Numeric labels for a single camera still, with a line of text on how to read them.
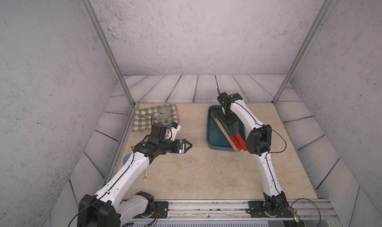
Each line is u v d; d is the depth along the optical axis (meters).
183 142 0.70
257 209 0.72
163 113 1.05
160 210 0.73
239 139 0.84
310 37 0.84
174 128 0.71
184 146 0.68
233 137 0.92
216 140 0.99
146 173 0.85
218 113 1.07
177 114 1.14
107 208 0.39
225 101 0.75
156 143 0.60
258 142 0.63
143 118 1.11
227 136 0.94
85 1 0.71
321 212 0.72
